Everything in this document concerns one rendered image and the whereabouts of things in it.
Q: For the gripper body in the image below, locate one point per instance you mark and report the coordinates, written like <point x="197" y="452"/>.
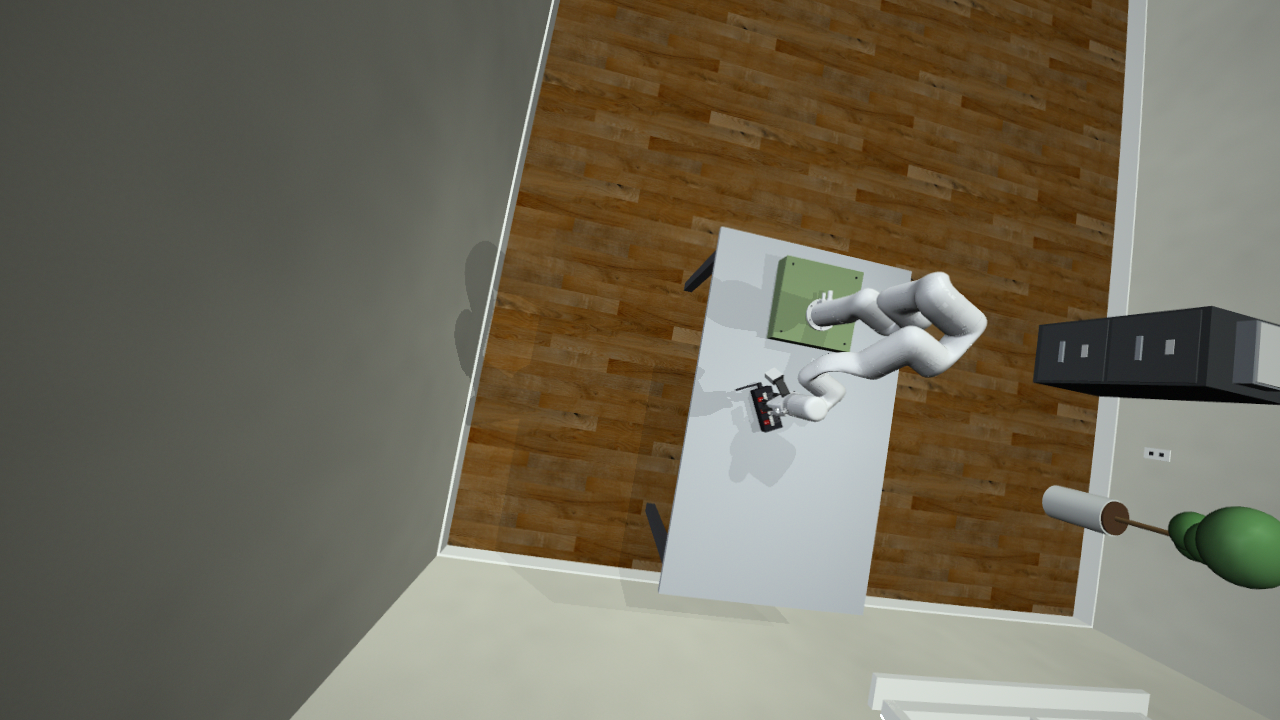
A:
<point x="777" y="402"/>

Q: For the black power strip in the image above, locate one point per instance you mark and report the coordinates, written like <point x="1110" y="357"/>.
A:
<point x="767" y="421"/>

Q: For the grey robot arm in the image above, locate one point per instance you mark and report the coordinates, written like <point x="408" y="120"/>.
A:
<point x="936" y="299"/>

